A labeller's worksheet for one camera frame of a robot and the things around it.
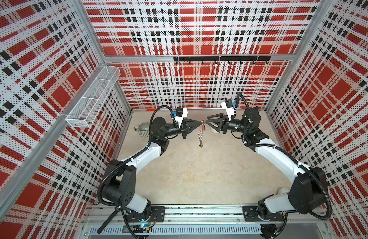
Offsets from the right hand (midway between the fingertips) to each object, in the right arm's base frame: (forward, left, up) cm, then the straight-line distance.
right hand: (208, 121), depth 69 cm
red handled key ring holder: (-5, +3, -8) cm, 10 cm away
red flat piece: (+43, +43, -34) cm, 70 cm away
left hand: (0, +3, -2) cm, 4 cm away
